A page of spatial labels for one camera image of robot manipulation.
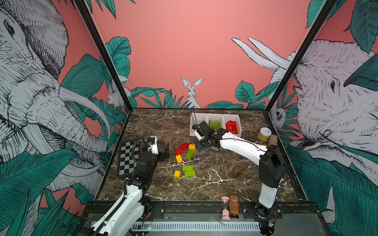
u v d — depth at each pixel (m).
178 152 0.95
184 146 0.98
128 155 0.90
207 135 0.67
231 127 1.08
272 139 0.98
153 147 0.69
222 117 1.07
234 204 0.73
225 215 0.71
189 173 0.86
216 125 1.08
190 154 0.93
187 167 0.88
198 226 0.78
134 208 0.60
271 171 0.48
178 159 0.90
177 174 0.83
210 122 1.10
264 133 1.01
